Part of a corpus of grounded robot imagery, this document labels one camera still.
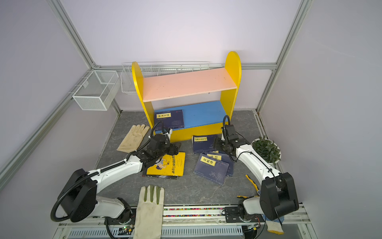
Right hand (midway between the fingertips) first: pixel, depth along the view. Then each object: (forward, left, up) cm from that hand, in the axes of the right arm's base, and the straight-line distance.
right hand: (218, 145), depth 87 cm
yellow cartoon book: (-10, +29, -6) cm, 31 cm away
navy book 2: (-4, -5, -9) cm, 11 cm away
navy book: (-10, +4, -10) cm, 15 cm away
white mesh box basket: (+37, +80, +13) cm, 89 cm away
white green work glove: (-34, +36, -10) cm, 51 cm away
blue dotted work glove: (-38, -26, -11) cm, 48 cm away
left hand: (-1, +25, +3) cm, 25 cm away
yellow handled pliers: (-23, -21, -10) cm, 33 cm away
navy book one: (+8, +7, -10) cm, 15 cm away
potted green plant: (-7, -25, +7) cm, 27 cm away
